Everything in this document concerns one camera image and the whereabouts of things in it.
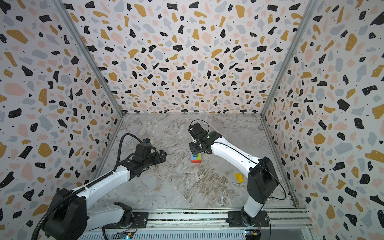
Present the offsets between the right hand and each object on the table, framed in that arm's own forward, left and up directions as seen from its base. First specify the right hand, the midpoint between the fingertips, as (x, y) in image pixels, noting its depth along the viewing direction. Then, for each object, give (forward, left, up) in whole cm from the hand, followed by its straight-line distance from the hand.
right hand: (192, 144), depth 83 cm
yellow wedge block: (-12, -28, -16) cm, 34 cm away
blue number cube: (-1, 0, -13) cm, 13 cm away
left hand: (-3, +19, -6) cm, 20 cm away
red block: (-3, -1, -15) cm, 15 cm away
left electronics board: (-41, +30, -16) cm, 53 cm away
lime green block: (-1, -3, -13) cm, 14 cm away
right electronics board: (-39, -30, -18) cm, 53 cm away
